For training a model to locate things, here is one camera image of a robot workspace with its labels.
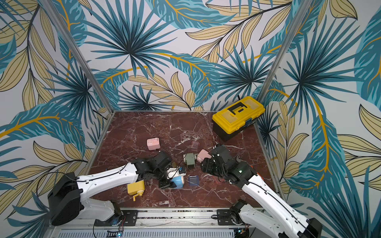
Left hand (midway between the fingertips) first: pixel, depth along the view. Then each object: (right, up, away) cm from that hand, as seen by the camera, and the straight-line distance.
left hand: (172, 181), depth 78 cm
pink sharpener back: (-14, +18, +16) cm, 28 cm away
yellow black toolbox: (+34, +32, +15) cm, 49 cm away
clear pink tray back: (+13, +16, +22) cm, 30 cm away
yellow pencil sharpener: (-19, -4, +1) cm, 20 cm away
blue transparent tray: (+11, -2, +8) cm, 14 cm away
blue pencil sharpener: (+4, +1, -3) cm, 5 cm away
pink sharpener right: (+17, +12, +14) cm, 25 cm away
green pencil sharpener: (+9, +8, +17) cm, 21 cm away
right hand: (+17, +9, -4) cm, 19 cm away
